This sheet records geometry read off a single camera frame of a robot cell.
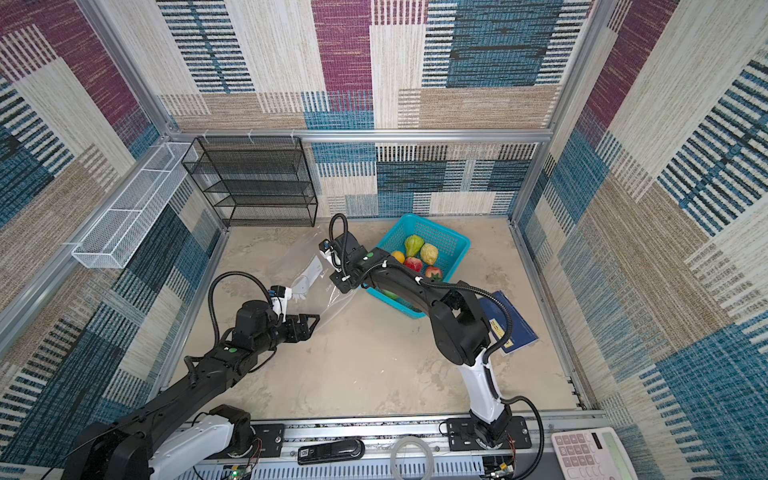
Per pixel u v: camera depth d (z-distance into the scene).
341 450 0.69
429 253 1.03
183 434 0.55
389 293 0.61
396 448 0.73
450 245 1.05
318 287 0.94
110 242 0.70
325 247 0.80
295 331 0.74
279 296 0.76
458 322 0.52
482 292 0.47
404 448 0.72
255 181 1.10
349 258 0.70
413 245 1.07
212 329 0.69
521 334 0.89
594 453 0.70
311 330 0.78
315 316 0.82
